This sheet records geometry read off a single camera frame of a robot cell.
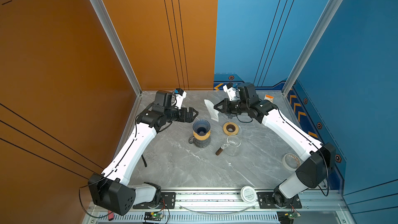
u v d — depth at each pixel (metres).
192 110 0.67
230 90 0.70
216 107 0.74
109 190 0.38
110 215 0.68
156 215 0.71
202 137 0.85
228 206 0.73
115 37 0.89
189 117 0.66
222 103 0.71
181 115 0.65
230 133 0.95
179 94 0.66
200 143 0.89
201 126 0.85
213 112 0.75
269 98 1.02
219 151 0.84
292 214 0.69
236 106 0.64
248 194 0.70
